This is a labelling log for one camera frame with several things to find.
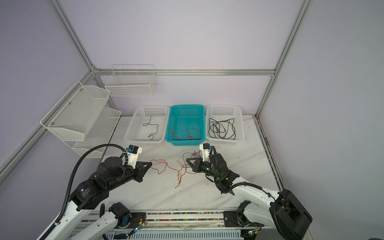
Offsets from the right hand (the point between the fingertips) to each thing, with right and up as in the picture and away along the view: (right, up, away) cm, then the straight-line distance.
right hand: (185, 161), depth 75 cm
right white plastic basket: (+27, +30, +44) cm, 60 cm away
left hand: (-16, 0, -7) cm, 18 cm away
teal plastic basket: (-3, +20, +40) cm, 44 cm away
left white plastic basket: (-32, +20, +40) cm, 55 cm away
